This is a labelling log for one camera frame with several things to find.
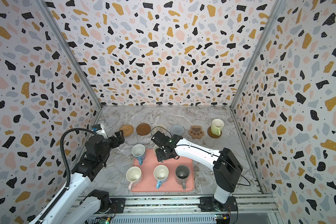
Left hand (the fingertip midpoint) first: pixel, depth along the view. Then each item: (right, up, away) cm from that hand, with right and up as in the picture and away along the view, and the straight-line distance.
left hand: (116, 131), depth 76 cm
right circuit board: (+56, -45, -4) cm, 72 cm away
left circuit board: (-4, -45, -6) cm, 45 cm away
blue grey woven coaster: (+33, -2, +31) cm, 45 cm away
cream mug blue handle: (+23, -26, +7) cm, 35 cm away
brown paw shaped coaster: (+47, -3, +30) cm, 56 cm away
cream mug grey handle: (+23, -7, -10) cm, 26 cm away
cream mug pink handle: (+8, -26, +5) cm, 28 cm away
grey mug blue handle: (+8, -14, +14) cm, 21 cm away
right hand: (+23, -14, +5) cm, 28 cm away
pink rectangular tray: (+30, -28, +9) cm, 42 cm away
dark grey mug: (+36, -26, +6) cm, 45 cm away
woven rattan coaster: (-5, -2, +30) cm, 30 cm away
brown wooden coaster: (+60, -6, +27) cm, 66 cm away
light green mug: (+61, +2, +21) cm, 64 cm away
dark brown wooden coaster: (+7, -1, +30) cm, 31 cm away
